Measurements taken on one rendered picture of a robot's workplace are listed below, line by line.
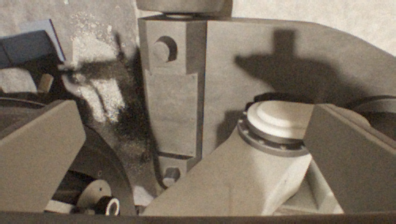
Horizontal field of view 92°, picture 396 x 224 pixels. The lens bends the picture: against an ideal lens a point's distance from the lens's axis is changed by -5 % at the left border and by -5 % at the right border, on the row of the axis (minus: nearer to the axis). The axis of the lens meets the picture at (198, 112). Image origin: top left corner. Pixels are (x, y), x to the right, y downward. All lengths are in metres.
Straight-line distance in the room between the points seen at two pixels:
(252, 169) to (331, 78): 0.28
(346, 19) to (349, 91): 0.22
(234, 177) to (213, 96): 0.25
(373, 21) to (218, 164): 0.55
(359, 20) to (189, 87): 0.47
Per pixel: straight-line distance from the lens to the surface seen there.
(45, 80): 0.57
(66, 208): 0.44
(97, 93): 0.85
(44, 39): 0.87
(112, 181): 0.56
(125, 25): 0.71
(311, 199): 0.49
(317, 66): 0.49
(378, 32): 0.71
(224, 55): 0.46
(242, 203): 0.27
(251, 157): 0.33
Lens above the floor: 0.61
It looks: 59 degrees down
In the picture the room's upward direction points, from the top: 159 degrees counter-clockwise
